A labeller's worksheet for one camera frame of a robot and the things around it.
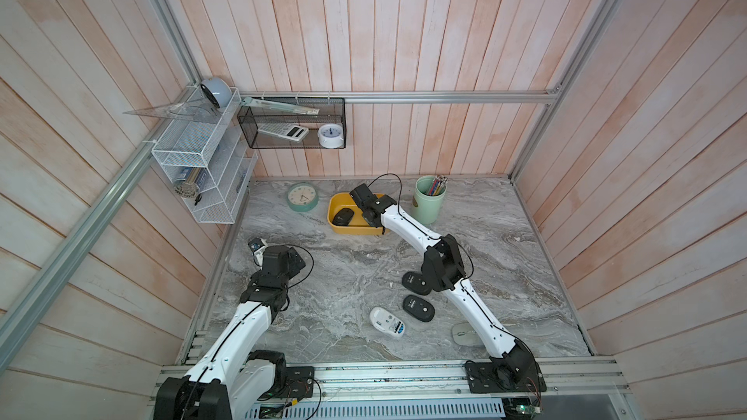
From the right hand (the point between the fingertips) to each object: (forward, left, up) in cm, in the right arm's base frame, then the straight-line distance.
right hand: (380, 208), depth 108 cm
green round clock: (+4, +30, +1) cm, 30 cm away
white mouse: (-42, -2, 0) cm, 42 cm away
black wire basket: (+15, +16, +32) cm, 39 cm away
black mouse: (-5, +14, +1) cm, 15 cm away
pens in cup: (-1, -19, +14) cm, 24 cm away
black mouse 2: (-38, -11, 0) cm, 39 cm away
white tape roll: (+9, +17, +27) cm, 33 cm away
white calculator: (+13, +32, +25) cm, 43 cm away
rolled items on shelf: (-17, +52, +29) cm, 62 cm away
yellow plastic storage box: (-8, +8, 0) cm, 11 cm away
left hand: (-27, +29, +7) cm, 40 cm away
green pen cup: (-6, -16, +7) cm, 18 cm away
